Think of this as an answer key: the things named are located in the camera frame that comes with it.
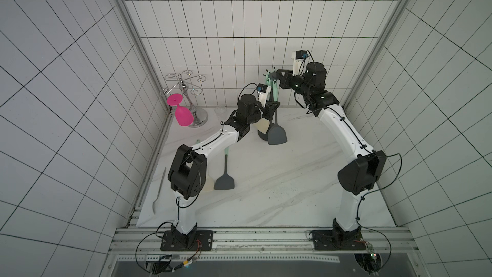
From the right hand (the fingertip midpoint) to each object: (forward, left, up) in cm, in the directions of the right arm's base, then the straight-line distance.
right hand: (283, 66), depth 78 cm
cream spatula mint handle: (-37, +31, -39) cm, 62 cm away
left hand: (-9, +1, -14) cm, 17 cm away
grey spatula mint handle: (-16, +1, -27) cm, 31 cm away
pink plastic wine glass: (-7, +48, -27) cm, 56 cm away
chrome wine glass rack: (+5, +46, -11) cm, 48 cm away
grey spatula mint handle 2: (-34, +24, -40) cm, 58 cm away
